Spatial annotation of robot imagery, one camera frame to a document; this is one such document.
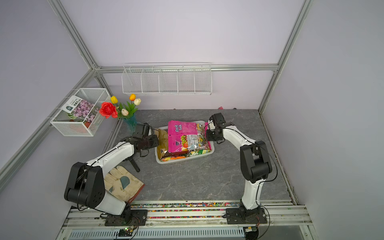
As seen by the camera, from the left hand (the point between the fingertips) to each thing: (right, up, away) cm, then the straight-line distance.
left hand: (158, 141), depth 90 cm
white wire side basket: (-38, +11, -21) cm, 45 cm away
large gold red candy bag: (+4, -4, -4) cm, 7 cm away
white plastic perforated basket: (+12, -9, -8) cm, 17 cm away
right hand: (+31, +3, +6) cm, 32 cm away
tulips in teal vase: (-15, +17, -10) cm, 25 cm away
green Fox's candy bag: (+26, -5, -5) cm, 27 cm away
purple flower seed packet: (-33, +18, -15) cm, 40 cm away
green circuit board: (-10, -43, -18) cm, 47 cm away
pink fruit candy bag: (+16, +4, -1) cm, 16 cm away
